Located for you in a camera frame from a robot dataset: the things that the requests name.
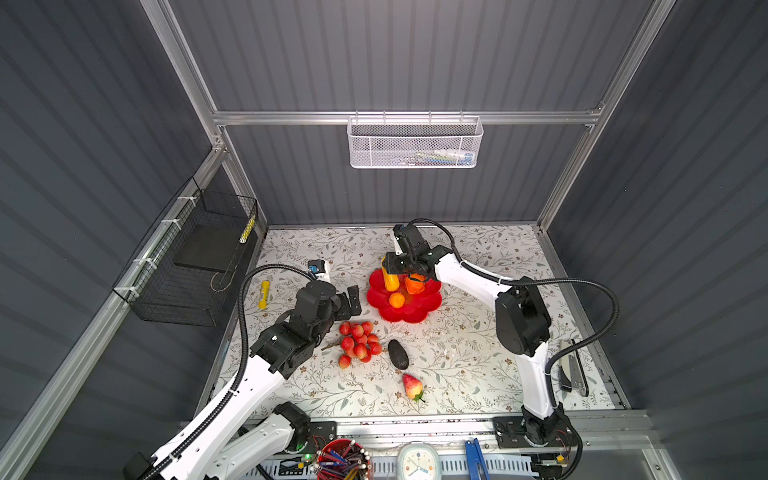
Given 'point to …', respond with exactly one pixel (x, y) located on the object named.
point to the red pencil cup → (343, 459)
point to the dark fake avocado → (398, 354)
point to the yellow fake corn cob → (392, 281)
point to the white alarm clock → (418, 460)
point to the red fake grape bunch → (356, 342)
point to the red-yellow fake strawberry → (413, 387)
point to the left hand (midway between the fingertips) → (343, 290)
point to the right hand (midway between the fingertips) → (388, 265)
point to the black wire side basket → (183, 272)
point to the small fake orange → (397, 300)
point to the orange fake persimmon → (415, 283)
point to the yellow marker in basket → (245, 234)
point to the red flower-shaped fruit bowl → (416, 307)
